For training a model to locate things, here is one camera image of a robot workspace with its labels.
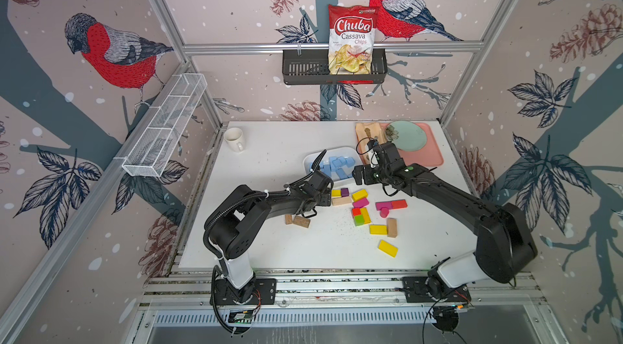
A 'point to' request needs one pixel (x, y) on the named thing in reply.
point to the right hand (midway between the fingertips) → (362, 169)
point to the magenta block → (361, 203)
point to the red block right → (399, 204)
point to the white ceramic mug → (233, 136)
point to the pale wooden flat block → (341, 200)
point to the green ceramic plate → (411, 137)
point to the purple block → (345, 191)
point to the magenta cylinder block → (384, 212)
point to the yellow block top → (359, 195)
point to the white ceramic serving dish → (338, 164)
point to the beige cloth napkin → (366, 131)
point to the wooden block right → (392, 227)
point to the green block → (358, 220)
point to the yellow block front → (388, 248)
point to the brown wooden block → (302, 221)
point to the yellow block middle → (378, 229)
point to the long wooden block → (288, 219)
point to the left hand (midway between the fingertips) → (326, 190)
